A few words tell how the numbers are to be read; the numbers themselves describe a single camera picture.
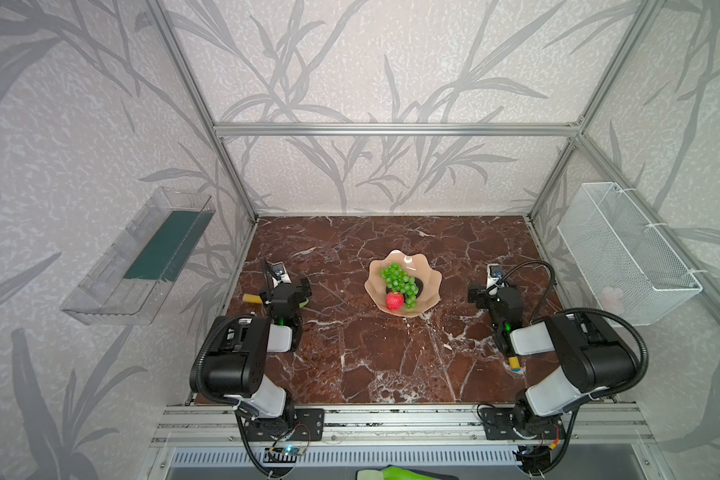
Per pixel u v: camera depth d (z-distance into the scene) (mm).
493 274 806
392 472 664
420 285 959
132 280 642
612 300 726
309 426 726
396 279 908
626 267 641
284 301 701
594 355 457
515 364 824
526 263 767
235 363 450
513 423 724
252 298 949
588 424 753
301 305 926
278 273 787
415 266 1017
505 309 702
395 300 891
